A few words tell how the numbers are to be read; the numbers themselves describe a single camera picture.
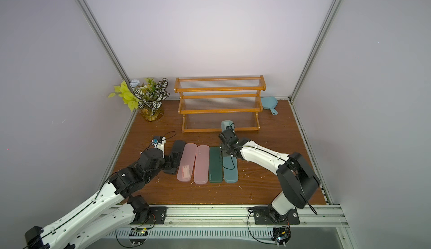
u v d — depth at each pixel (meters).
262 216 0.72
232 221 0.73
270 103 1.20
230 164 0.87
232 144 0.66
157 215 0.73
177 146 0.94
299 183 0.44
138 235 0.72
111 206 0.49
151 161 0.55
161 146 0.68
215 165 0.88
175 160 0.69
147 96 0.90
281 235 0.70
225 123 0.97
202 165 0.87
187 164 0.88
